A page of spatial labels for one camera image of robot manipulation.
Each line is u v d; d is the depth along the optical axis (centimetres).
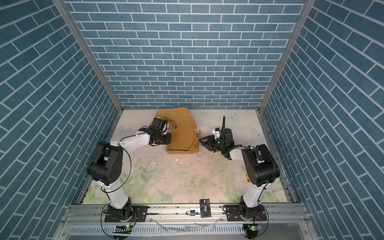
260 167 49
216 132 90
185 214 75
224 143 76
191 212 75
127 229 72
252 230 71
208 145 84
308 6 71
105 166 49
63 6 70
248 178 83
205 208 76
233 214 74
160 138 81
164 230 70
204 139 88
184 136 96
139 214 74
